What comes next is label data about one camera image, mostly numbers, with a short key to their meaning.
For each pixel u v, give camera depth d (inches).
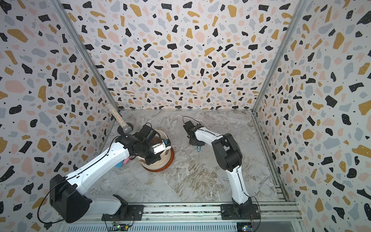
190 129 32.6
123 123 36.4
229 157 22.3
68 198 14.9
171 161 35.9
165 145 27.5
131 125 43.2
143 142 23.7
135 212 28.9
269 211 30.0
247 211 25.3
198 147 39.3
